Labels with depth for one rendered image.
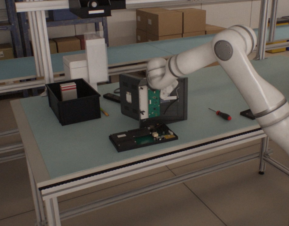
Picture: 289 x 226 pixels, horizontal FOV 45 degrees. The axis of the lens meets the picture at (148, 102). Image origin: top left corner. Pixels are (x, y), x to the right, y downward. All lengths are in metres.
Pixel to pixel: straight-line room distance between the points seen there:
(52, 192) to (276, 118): 0.81
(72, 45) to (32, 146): 3.73
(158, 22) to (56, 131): 3.54
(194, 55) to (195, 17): 4.22
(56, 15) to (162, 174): 2.86
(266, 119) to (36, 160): 0.87
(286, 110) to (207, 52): 0.27
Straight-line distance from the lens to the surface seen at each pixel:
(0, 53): 5.01
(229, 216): 2.68
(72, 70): 1.91
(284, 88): 2.15
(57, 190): 1.33
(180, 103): 1.61
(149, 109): 1.54
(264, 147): 3.04
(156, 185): 2.62
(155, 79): 1.14
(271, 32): 3.75
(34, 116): 1.81
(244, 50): 0.92
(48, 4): 1.94
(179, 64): 1.06
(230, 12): 6.93
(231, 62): 0.92
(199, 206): 2.73
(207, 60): 1.04
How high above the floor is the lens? 1.68
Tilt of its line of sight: 21 degrees down
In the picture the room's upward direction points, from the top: 2 degrees counter-clockwise
